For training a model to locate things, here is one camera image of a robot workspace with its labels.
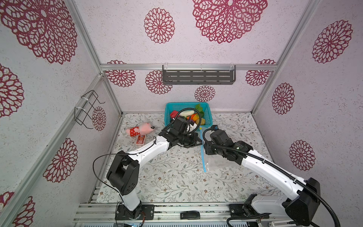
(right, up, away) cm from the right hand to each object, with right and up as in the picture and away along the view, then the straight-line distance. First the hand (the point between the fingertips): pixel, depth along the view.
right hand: (207, 143), depth 78 cm
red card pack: (-44, 0, +24) cm, 50 cm away
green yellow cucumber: (-3, +16, +35) cm, 39 cm away
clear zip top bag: (+8, -15, +16) cm, 23 cm away
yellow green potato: (+3, +13, +31) cm, 34 cm away
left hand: (-2, -1, +1) cm, 2 cm away
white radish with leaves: (-1, +24, +35) cm, 43 cm away
